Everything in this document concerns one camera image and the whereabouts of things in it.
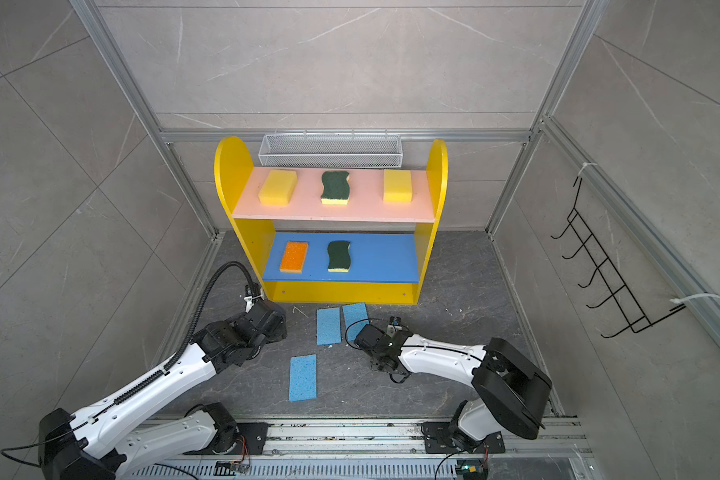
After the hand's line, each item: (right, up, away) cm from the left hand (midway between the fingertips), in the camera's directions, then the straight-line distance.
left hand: (272, 315), depth 78 cm
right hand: (+31, -15, +8) cm, 35 cm away
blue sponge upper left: (+13, -6, +14) cm, 20 cm away
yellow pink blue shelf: (+31, +12, +12) cm, 35 cm away
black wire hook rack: (+81, +4, -18) cm, 83 cm away
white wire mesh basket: (+3, +52, +19) cm, 55 cm away
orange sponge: (+3, +16, +12) cm, 20 cm away
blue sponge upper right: (+22, -4, +17) cm, 28 cm away
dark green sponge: (+17, +16, +15) cm, 28 cm away
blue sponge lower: (+8, -18, +4) cm, 20 cm away
